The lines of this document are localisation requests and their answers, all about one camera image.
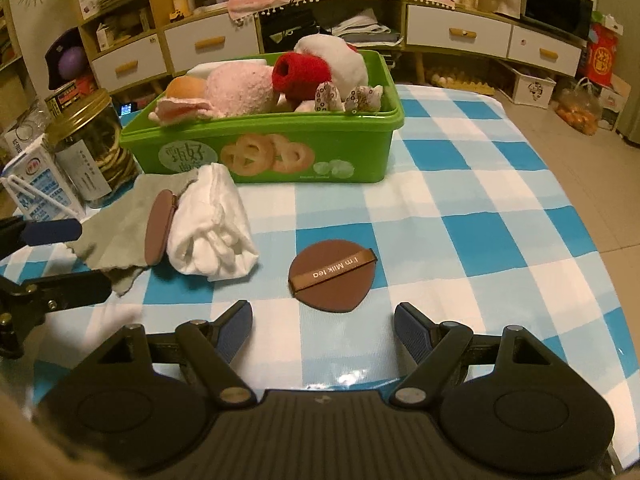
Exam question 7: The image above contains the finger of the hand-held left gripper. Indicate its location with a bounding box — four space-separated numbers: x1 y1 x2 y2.
0 270 113 319
0 217 83 249

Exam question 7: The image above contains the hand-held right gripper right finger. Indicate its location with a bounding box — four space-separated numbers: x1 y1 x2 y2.
390 302 544 408

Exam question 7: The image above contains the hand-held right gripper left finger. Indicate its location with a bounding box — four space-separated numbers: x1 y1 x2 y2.
97 300 258 407

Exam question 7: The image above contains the grey cloth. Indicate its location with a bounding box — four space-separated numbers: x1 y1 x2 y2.
65 170 201 297

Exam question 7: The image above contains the brown powder puff with ribbon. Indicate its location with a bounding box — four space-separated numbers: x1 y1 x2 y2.
287 240 378 313

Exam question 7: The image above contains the white cloth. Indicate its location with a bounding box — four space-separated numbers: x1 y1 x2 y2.
166 162 261 281

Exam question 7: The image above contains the green plastic bin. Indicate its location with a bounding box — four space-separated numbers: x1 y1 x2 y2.
120 49 406 186

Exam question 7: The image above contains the burger plush toy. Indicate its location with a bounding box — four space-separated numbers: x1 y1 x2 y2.
164 76 208 99

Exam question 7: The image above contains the pink plush rabbit doll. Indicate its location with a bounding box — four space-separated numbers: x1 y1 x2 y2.
149 66 385 125

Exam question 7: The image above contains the white sponge block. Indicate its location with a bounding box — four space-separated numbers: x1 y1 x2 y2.
189 57 273 81

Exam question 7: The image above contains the red and white plush toy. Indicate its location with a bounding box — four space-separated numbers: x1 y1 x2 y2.
272 35 371 102

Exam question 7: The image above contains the white and blue milk carton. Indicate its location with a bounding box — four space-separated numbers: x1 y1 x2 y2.
0 142 83 221

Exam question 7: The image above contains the glass jar with gold lid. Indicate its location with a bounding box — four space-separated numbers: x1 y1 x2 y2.
46 89 141 208

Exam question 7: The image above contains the black and yellow drink can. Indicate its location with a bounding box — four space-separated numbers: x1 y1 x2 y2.
44 91 76 133

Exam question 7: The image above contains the blue and white checked tablecloth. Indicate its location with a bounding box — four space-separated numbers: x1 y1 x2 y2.
0 82 640 480

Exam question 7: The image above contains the purple ball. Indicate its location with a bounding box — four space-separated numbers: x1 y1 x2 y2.
59 47 87 79

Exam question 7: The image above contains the wooden cabinet with white drawers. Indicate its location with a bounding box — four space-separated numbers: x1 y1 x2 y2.
75 0 586 96

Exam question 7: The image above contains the egg tray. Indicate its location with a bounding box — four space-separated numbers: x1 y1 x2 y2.
430 70 496 93

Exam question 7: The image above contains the white crate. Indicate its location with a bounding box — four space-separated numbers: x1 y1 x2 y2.
510 67 556 108

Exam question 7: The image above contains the plastic bag of oranges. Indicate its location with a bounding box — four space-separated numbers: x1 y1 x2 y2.
555 77 601 136

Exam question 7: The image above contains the cardboard box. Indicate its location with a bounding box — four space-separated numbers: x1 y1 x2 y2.
597 75 631 131

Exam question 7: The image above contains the stack of papers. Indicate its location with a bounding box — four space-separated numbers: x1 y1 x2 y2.
332 10 401 43

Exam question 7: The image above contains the red gift bag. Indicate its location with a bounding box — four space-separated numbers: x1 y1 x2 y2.
585 22 621 86

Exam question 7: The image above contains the black microwave oven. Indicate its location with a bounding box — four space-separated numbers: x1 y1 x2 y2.
520 0 596 41

